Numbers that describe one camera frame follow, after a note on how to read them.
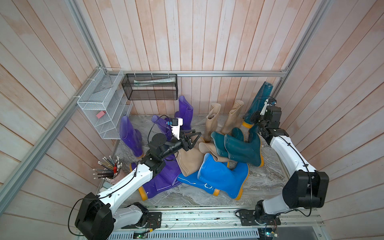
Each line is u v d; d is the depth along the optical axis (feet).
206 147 2.61
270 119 2.03
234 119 3.04
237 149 2.82
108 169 2.62
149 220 2.38
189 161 2.50
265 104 2.42
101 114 2.69
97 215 1.26
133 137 2.82
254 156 2.93
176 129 2.01
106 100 2.46
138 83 2.94
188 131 2.24
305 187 1.41
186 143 1.98
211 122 2.82
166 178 2.68
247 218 2.40
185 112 2.94
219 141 2.79
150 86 3.43
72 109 2.12
